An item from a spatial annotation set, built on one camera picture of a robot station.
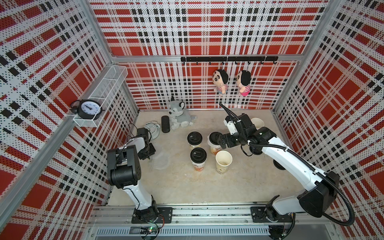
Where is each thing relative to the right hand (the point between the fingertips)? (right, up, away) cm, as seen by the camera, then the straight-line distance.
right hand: (228, 139), depth 77 cm
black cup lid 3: (-16, -8, -1) cm, 18 cm away
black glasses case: (-40, +7, +30) cm, 51 cm away
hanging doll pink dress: (+13, +36, +16) cm, 41 cm away
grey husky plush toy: (-30, +13, +25) cm, 41 cm away
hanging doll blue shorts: (-2, +36, +13) cm, 38 cm away
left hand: (-47, -12, +19) cm, 52 cm away
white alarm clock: (-48, +6, +28) cm, 56 cm away
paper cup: (-7, -6, +9) cm, 13 cm away
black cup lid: (-18, 0, +6) cm, 19 cm away
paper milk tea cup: (-19, -5, +6) cm, 20 cm away
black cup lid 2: (-7, 0, +9) cm, 11 cm away
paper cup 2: (-2, -11, 0) cm, 11 cm away
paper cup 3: (+23, +9, +18) cm, 30 cm away
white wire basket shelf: (-67, +24, +3) cm, 71 cm away
